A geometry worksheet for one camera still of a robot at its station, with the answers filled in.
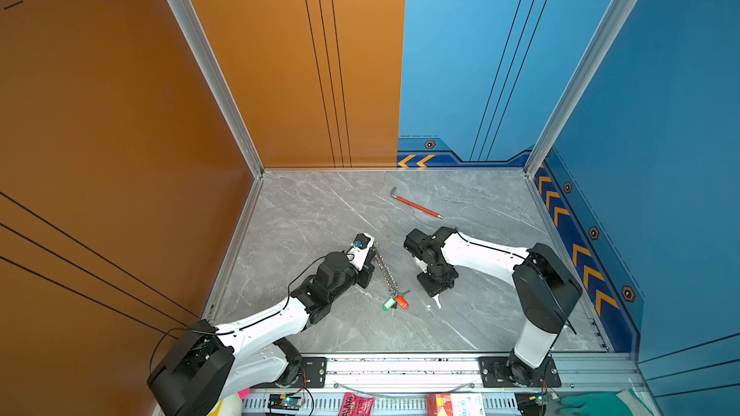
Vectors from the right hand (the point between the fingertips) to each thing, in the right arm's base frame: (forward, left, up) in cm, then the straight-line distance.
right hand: (432, 290), depth 86 cm
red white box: (-28, -2, +2) cm, 28 cm away
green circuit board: (-27, +40, -3) cm, 48 cm away
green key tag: (-3, +13, -1) cm, 13 cm away
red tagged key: (-2, -1, -1) cm, 3 cm away
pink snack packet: (-28, +22, 0) cm, 35 cm away
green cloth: (-28, -35, -1) cm, 44 cm away
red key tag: (-3, +9, -2) cm, 10 cm away
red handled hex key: (+34, +3, -1) cm, 34 cm away
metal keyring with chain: (0, +12, +6) cm, 14 cm away
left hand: (+7, +17, +12) cm, 22 cm away
